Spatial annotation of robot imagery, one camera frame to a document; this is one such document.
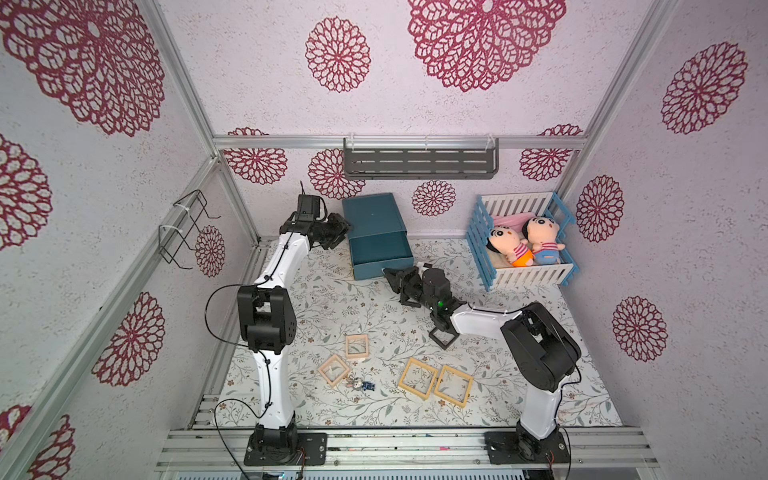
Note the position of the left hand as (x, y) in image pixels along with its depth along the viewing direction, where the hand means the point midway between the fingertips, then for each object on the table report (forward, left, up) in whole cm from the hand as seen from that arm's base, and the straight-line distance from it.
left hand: (351, 229), depth 95 cm
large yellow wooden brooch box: (-40, -20, -20) cm, 49 cm away
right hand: (-14, -11, -2) cm, 18 cm away
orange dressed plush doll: (+2, -53, -9) cm, 53 cm away
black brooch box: (-30, -27, -20) cm, 45 cm away
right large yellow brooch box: (-47, -32, -19) cm, 60 cm away
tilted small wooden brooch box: (-38, +5, -20) cm, 43 cm away
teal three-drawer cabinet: (-3, -9, 0) cm, 9 cm away
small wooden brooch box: (-31, -2, -20) cm, 37 cm away
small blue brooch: (-43, -6, -19) cm, 47 cm away
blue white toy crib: (+18, -59, -8) cm, 62 cm away
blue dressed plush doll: (+4, -65, -7) cm, 65 cm away
